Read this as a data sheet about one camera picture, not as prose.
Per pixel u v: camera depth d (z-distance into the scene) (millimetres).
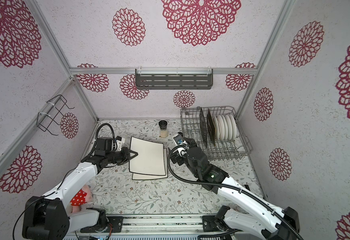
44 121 728
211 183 493
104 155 648
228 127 967
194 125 1170
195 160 497
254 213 424
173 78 975
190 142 577
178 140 566
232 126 952
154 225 746
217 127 930
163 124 1029
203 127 1134
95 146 653
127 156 719
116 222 734
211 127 922
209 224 718
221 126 955
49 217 404
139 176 884
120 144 780
